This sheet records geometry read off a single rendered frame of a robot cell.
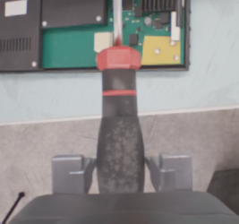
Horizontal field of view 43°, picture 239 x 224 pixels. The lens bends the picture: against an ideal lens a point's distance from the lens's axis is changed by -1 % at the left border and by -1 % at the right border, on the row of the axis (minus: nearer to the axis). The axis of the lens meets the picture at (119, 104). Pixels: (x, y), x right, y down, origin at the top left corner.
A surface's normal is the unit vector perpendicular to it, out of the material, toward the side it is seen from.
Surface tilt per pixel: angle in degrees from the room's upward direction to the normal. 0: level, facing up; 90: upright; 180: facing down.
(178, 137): 0
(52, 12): 0
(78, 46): 0
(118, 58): 22
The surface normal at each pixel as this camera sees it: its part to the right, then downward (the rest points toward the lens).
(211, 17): -0.37, -0.02
